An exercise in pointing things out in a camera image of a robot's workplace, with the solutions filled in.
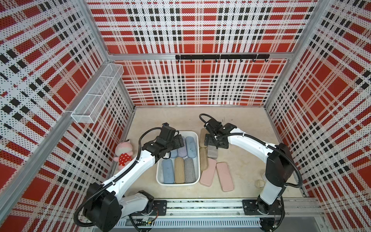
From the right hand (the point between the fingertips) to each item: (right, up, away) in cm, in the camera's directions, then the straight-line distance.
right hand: (215, 142), depth 87 cm
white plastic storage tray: (-12, +4, +9) cm, 15 cm away
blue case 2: (-28, -19, -5) cm, 34 cm away
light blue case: (-15, -2, +9) cm, 18 cm away
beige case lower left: (-7, -10, 0) cm, 12 cm away
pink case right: (+5, -19, -3) cm, 20 cm away
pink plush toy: (-56, -7, +1) cm, 57 cm away
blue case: (-26, -7, +4) cm, 28 cm away
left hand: (-22, +2, -4) cm, 22 cm away
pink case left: (-5, -18, -5) cm, 20 cm away
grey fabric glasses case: (-16, -16, -3) cm, 23 cm away
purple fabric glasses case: (-20, -7, +4) cm, 22 cm away
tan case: (-22, -15, -5) cm, 27 cm away
